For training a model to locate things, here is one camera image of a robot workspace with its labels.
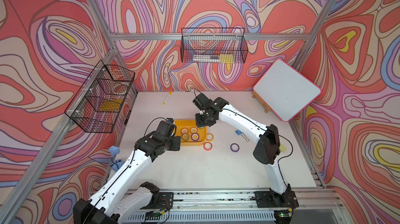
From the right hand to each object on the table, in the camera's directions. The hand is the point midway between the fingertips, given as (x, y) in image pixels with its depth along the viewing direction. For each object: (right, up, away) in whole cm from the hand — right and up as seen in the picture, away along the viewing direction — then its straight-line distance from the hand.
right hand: (202, 127), depth 85 cm
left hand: (-13, -6, -7) cm, 16 cm away
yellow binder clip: (+51, -15, +11) cm, 54 cm away
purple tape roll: (-4, -7, +8) cm, 12 cm away
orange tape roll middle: (+5, -8, +11) cm, 14 cm away
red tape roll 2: (+4, -13, +7) cm, 15 cm away
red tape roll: (-11, -4, +13) cm, 18 cm away
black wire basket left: (-51, +15, -6) cm, 54 cm away
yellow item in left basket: (-42, +12, -13) cm, 46 cm away
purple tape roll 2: (+19, -13, +6) cm, 24 cm away
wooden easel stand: (+44, +11, +20) cm, 50 cm away
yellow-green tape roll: (-10, -7, +8) cm, 15 cm away
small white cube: (-8, +25, +43) cm, 51 cm away
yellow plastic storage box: (-7, -6, +11) cm, 14 cm away
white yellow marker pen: (-26, +18, +30) cm, 43 cm away
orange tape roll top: (-5, -4, +13) cm, 15 cm away
